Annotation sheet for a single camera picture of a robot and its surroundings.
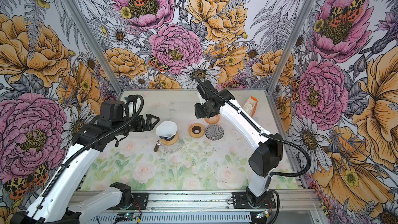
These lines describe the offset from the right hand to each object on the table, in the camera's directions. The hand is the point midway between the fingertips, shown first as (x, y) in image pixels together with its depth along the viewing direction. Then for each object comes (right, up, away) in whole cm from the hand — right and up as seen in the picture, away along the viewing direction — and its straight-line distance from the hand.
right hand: (201, 117), depth 79 cm
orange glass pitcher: (+9, -4, +26) cm, 28 cm away
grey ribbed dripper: (+8, -10, +15) cm, 19 cm away
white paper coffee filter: (-17, -5, 0) cm, 18 cm away
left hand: (-22, -3, -9) cm, 24 cm away
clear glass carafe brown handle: (-17, -19, +12) cm, 28 cm away
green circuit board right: (+28, -43, -8) cm, 52 cm away
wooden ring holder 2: (-16, -13, +2) cm, 21 cm away
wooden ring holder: (-3, -12, +15) cm, 20 cm away
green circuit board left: (-32, -43, -8) cm, 55 cm away
